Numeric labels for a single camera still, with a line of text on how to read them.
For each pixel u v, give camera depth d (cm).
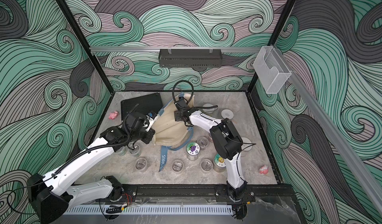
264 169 76
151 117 67
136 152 81
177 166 78
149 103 109
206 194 75
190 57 95
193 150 80
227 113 95
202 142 86
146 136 67
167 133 98
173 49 93
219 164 76
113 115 101
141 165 78
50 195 37
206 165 78
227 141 52
